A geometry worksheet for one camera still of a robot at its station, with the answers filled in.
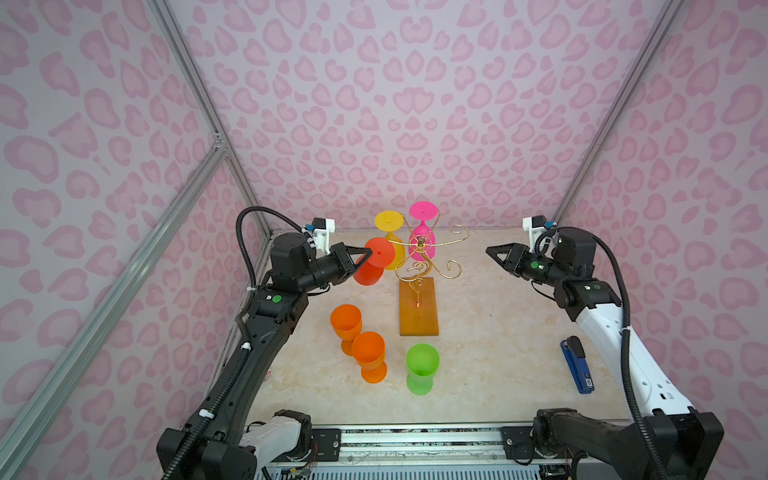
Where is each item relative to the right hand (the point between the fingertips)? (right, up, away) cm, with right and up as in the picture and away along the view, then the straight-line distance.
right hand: (492, 249), depth 72 cm
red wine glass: (-30, -6, +8) cm, 31 cm away
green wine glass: (-16, -29, +6) cm, 34 cm away
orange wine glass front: (-37, -19, +10) cm, 42 cm away
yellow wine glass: (-24, +7, +5) cm, 26 cm away
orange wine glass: (-30, -27, +8) cm, 42 cm away
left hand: (-28, 0, -5) cm, 29 cm away
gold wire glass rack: (-18, -5, +10) cm, 21 cm away
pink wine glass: (-17, +2, +2) cm, 17 cm away
